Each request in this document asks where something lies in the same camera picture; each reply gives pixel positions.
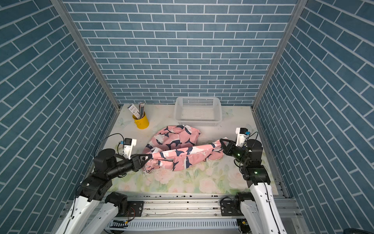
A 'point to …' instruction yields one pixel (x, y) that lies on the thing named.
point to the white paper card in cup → (134, 110)
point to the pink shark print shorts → (172, 147)
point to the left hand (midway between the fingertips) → (153, 156)
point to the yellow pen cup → (142, 123)
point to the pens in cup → (141, 106)
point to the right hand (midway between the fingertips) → (223, 140)
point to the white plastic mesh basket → (198, 111)
